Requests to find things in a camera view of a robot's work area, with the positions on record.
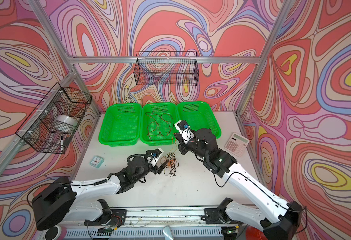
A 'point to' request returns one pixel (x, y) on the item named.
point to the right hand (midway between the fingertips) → (177, 137)
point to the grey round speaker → (53, 233)
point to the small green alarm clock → (96, 161)
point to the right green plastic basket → (199, 115)
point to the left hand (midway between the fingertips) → (164, 154)
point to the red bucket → (253, 233)
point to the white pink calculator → (236, 144)
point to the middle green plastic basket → (158, 108)
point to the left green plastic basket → (121, 124)
